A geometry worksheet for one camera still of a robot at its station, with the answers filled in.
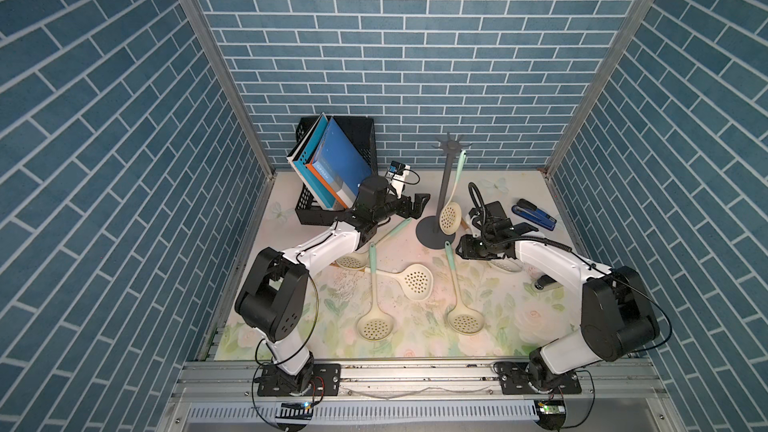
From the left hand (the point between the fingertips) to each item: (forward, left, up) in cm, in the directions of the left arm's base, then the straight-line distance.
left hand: (424, 193), depth 85 cm
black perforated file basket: (+27, +20, -1) cm, 34 cm away
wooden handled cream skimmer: (-17, +1, -20) cm, 26 cm away
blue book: (+20, +28, -8) cm, 35 cm away
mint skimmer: (-28, -11, -21) cm, 37 cm away
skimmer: (0, -9, -9) cm, 13 cm away
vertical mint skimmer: (-30, +13, -21) cm, 39 cm away
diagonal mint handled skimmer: (-10, +19, -22) cm, 31 cm away
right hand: (-10, -13, -15) cm, 22 cm away
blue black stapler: (+9, -40, -19) cm, 45 cm away
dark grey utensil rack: (+2, -4, -22) cm, 23 cm away
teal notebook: (+7, +36, +6) cm, 37 cm away
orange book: (+5, +30, -1) cm, 30 cm away
